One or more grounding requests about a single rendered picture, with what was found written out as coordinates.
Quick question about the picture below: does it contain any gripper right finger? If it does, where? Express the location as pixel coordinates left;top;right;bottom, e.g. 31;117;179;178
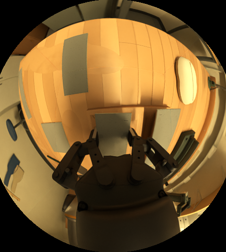
127;127;180;186

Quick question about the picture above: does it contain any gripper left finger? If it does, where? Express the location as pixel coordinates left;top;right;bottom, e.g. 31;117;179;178
52;126;114;190

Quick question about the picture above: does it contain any grey board with fold line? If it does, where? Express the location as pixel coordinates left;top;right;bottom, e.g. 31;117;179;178
144;108;181;167

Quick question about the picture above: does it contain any small grey board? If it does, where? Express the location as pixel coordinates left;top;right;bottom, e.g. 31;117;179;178
41;122;71;153

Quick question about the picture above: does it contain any grey board with dark mark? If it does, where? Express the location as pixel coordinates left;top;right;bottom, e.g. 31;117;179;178
94;112;133;158

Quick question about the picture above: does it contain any narrow grey board strip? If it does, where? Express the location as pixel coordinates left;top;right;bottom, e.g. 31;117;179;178
18;67;33;120

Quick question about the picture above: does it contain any large grey board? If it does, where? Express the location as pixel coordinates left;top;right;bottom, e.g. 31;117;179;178
62;33;89;96

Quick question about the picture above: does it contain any blue and tan floor mat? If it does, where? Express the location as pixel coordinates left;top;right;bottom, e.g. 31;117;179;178
3;153;25;192

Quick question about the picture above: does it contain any blue round stool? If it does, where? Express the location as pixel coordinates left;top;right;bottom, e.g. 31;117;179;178
5;118;27;142

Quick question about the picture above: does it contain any cream drawer unit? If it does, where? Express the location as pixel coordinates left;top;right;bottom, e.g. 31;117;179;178
178;212;195;232

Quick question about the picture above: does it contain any white oval cushion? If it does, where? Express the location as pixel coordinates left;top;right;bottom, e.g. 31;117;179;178
174;56;198;105

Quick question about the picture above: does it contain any green bench clamp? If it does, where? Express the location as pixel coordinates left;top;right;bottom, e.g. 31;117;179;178
207;76;217;91

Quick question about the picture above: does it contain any cream cupboard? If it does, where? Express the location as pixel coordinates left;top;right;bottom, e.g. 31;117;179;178
0;75;22;121

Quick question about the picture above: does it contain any orange wooden cabinet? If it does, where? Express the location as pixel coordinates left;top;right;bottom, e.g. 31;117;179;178
12;23;49;56

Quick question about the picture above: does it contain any dark framed window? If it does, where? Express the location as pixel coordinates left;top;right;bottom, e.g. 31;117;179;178
128;8;191;35

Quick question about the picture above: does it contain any cream door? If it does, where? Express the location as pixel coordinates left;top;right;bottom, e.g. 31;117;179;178
76;3;132;23

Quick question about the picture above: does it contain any green lever bracket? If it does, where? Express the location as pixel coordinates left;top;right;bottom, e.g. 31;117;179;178
167;191;192;216

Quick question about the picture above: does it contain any thin grey cable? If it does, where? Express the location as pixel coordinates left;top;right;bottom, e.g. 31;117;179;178
215;83;226;95

